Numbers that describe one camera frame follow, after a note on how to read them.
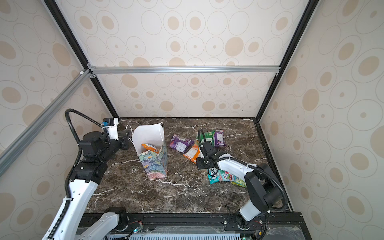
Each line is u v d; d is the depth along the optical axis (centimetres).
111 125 57
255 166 49
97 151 50
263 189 44
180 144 100
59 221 39
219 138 103
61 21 71
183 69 92
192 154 96
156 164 78
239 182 85
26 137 56
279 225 73
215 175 80
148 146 87
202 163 80
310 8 69
